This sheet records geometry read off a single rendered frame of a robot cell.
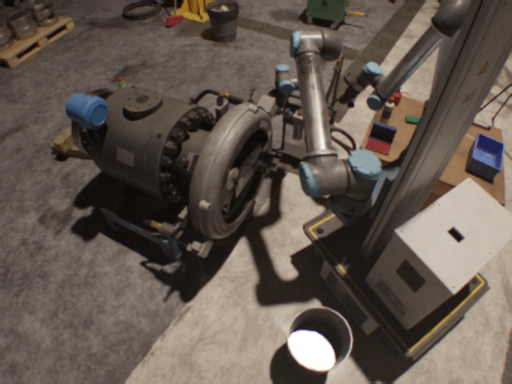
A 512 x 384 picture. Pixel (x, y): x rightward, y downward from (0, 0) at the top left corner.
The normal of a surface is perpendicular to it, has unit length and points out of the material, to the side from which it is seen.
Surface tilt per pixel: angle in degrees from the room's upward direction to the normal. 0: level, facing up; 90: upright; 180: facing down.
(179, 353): 0
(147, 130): 29
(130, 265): 0
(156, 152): 44
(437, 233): 0
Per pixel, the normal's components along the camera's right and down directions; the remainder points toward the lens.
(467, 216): 0.00, -0.62
